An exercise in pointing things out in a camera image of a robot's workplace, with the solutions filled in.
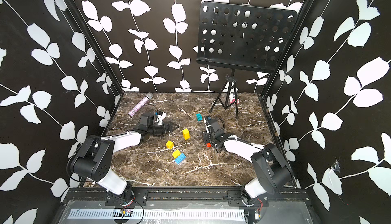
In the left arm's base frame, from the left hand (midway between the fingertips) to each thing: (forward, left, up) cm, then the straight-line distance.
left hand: (176, 126), depth 90 cm
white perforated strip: (-42, +5, -9) cm, 44 cm away
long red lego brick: (-19, -17, +14) cm, 29 cm away
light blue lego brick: (-17, -3, -8) cm, 19 cm away
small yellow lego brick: (-8, +4, -7) cm, 12 cm away
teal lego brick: (+12, -14, -8) cm, 21 cm away
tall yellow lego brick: (-3, -6, -4) cm, 7 cm away
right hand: (-2, -17, -3) cm, 17 cm away
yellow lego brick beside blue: (-14, 0, -8) cm, 16 cm away
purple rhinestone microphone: (+24, +29, -8) cm, 39 cm away
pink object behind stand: (+25, -41, -6) cm, 49 cm away
